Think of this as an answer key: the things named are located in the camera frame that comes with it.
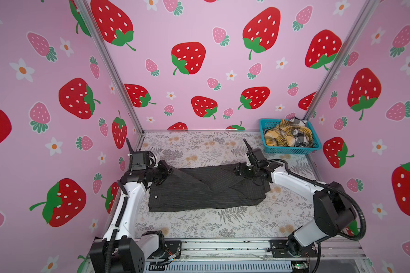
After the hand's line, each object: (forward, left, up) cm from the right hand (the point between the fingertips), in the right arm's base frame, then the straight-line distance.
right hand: (236, 171), depth 89 cm
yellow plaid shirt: (+29, -29, +1) cm, 41 cm away
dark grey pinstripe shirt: (-10, +16, -1) cm, 19 cm away
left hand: (-8, +30, +10) cm, 33 cm away
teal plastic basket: (+43, -20, -3) cm, 48 cm away
